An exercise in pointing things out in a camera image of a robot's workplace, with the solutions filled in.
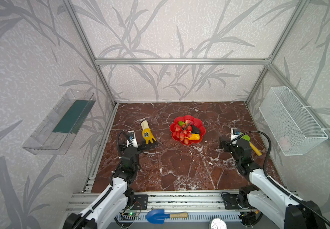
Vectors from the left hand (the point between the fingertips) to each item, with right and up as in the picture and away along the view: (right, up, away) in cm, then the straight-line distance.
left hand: (135, 132), depth 82 cm
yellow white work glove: (+3, -3, +17) cm, 17 cm away
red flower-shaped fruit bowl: (+39, +5, +23) cm, 46 cm away
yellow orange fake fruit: (+36, -4, +12) cm, 38 cm away
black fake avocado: (+37, 0, +16) cm, 40 cm away
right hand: (+56, -1, +4) cm, 56 cm away
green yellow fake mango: (+27, +4, +20) cm, 34 cm away
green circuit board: (-1, -42, -10) cm, 43 cm away
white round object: (+42, -40, -18) cm, 61 cm away
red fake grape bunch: (+28, -1, +9) cm, 30 cm away
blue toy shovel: (+14, -40, -12) cm, 44 cm away
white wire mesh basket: (+77, +3, -20) cm, 79 cm away
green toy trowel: (+73, -6, +15) cm, 75 cm away
